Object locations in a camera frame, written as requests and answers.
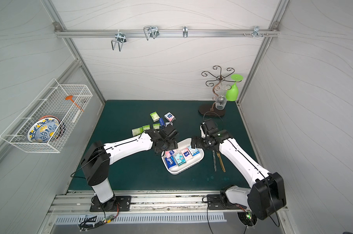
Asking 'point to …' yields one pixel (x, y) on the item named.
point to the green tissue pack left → (137, 131)
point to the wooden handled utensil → (221, 160)
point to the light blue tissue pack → (193, 151)
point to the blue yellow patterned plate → (44, 130)
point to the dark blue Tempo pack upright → (162, 122)
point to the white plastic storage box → (175, 160)
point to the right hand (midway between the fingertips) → (199, 143)
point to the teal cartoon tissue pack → (180, 159)
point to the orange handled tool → (70, 97)
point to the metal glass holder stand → (220, 87)
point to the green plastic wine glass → (232, 92)
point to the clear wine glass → (221, 102)
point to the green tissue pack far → (155, 116)
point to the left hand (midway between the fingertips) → (172, 147)
